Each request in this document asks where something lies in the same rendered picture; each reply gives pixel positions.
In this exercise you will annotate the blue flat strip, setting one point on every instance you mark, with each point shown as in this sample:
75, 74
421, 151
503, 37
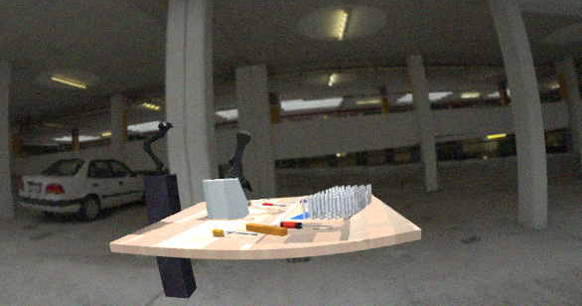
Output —
300, 217

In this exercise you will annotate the orange rectangular bar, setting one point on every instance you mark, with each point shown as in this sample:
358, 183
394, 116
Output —
266, 229

